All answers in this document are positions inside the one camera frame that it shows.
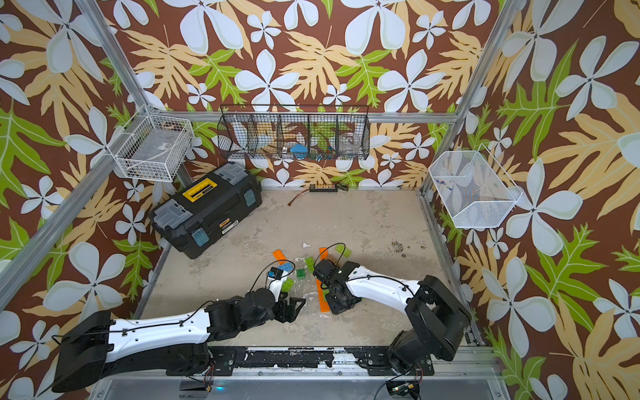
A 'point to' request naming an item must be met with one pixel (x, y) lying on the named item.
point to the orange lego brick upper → (325, 252)
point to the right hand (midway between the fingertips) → (337, 305)
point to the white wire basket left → (152, 147)
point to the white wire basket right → (473, 187)
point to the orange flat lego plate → (279, 256)
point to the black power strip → (322, 187)
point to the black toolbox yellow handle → (207, 207)
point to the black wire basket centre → (296, 132)
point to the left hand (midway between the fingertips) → (300, 297)
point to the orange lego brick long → (324, 306)
